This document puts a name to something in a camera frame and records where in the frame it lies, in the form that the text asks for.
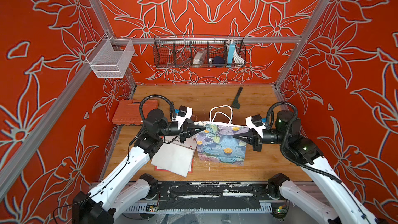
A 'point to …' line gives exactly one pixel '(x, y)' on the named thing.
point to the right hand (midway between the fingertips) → (233, 136)
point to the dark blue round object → (218, 61)
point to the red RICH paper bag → (156, 169)
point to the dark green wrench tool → (236, 103)
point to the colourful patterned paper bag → (216, 142)
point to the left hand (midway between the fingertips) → (203, 127)
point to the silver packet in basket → (198, 58)
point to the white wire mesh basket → (110, 58)
